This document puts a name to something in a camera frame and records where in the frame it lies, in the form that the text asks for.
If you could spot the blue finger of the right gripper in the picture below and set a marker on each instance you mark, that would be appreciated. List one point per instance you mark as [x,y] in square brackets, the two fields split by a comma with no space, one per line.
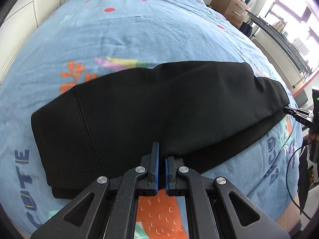
[297,113]

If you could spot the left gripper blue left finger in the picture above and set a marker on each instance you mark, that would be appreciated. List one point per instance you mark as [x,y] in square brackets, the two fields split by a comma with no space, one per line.
[153,171]

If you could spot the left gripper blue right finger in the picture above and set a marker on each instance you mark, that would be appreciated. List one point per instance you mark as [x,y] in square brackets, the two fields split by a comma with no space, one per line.
[170,176]

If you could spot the black pants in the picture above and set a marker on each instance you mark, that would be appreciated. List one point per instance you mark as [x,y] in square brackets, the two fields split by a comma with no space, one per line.
[202,112]

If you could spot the wooden drawer chest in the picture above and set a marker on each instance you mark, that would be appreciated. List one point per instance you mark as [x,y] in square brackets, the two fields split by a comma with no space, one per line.
[235,11]

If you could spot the blue patterned bed sheet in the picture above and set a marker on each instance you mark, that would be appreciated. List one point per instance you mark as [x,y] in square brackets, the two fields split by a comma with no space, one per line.
[246,196]

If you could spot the white wardrobe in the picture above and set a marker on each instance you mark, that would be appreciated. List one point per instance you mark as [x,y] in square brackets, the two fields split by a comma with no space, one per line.
[22,20]

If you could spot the metal rail rack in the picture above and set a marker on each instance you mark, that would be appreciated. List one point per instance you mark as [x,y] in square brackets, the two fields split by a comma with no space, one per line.
[284,44]

